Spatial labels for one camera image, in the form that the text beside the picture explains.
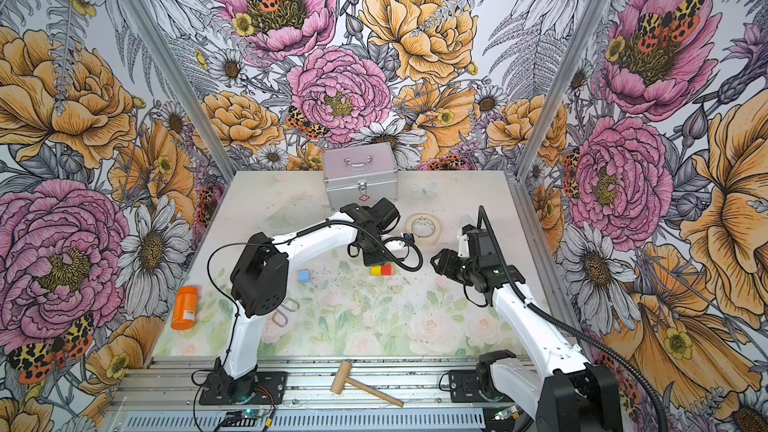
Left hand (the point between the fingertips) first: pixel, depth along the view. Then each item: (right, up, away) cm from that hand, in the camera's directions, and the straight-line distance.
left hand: (373, 259), depth 91 cm
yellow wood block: (+1, -3, 0) cm, 3 cm away
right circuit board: (+33, -32, -20) cm, 50 cm away
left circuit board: (-27, -32, -20) cm, 47 cm away
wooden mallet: (-7, -25, -16) cm, 30 cm away
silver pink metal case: (-5, +26, +7) cm, 27 cm away
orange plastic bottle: (-51, -12, -8) cm, 53 cm away
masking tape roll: (+16, +4, +11) cm, 20 cm away
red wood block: (+4, -4, +2) cm, 6 cm away
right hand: (+18, -2, -8) cm, 20 cm away
